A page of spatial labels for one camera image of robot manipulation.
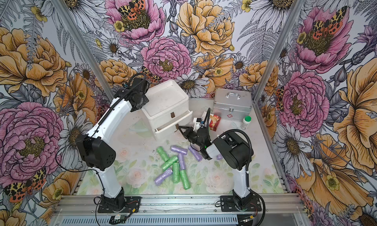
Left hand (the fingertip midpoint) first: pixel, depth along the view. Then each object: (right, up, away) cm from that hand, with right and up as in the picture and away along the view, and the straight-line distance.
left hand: (141, 106), depth 86 cm
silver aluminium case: (+56, +2, +14) cm, 58 cm away
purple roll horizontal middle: (+22, -26, +5) cm, 35 cm away
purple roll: (+12, -40, -7) cm, 42 cm away
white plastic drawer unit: (+16, -1, -1) cm, 16 cm away
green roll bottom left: (+20, -37, -3) cm, 42 cm away
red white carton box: (+45, -10, +19) cm, 50 cm away
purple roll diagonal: (+33, -29, +4) cm, 44 cm away
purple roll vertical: (+23, -32, +1) cm, 40 cm away
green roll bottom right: (+26, -40, -6) cm, 48 cm away
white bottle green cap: (+65, -10, +12) cm, 67 cm away
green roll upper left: (+12, -29, +3) cm, 32 cm away
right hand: (+21, -14, +4) cm, 25 cm away
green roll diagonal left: (+16, -32, 0) cm, 36 cm away
